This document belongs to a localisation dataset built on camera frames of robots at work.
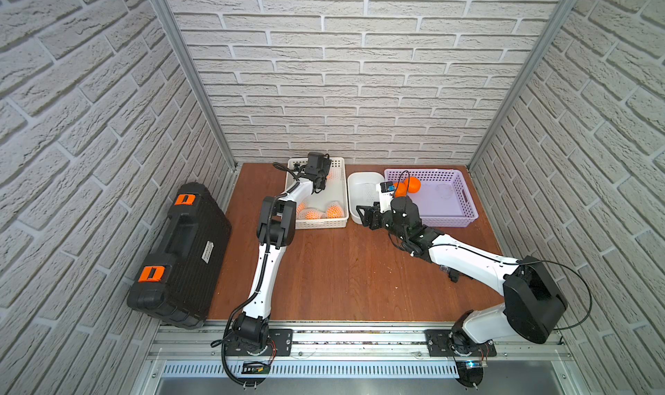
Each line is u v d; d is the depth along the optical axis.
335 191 1.12
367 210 0.74
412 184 1.08
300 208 1.00
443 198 1.10
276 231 0.68
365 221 0.75
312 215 0.95
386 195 0.72
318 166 0.90
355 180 1.10
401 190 1.03
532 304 0.42
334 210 0.97
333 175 1.10
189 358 0.72
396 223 0.66
